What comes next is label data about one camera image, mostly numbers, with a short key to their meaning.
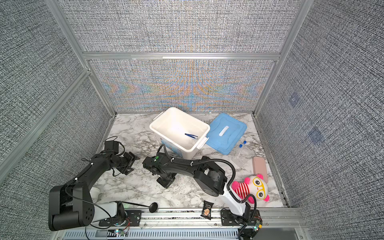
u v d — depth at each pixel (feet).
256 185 2.49
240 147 2.74
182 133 3.50
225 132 3.48
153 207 2.49
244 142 2.77
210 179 1.68
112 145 2.30
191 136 3.46
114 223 2.29
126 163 2.54
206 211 2.42
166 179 2.39
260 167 3.00
